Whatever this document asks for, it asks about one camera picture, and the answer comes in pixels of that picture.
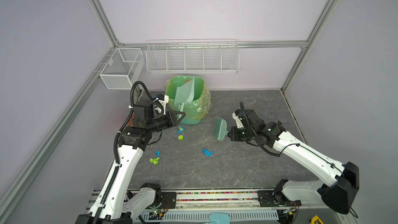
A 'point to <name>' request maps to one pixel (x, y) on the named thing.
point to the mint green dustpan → (184, 93)
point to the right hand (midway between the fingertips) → (227, 135)
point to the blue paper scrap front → (206, 152)
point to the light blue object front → (219, 218)
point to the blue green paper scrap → (181, 129)
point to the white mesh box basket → (122, 68)
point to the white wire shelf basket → (193, 56)
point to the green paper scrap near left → (155, 161)
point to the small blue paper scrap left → (157, 153)
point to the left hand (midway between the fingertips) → (183, 117)
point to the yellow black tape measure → (315, 218)
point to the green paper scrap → (181, 137)
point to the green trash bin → (198, 107)
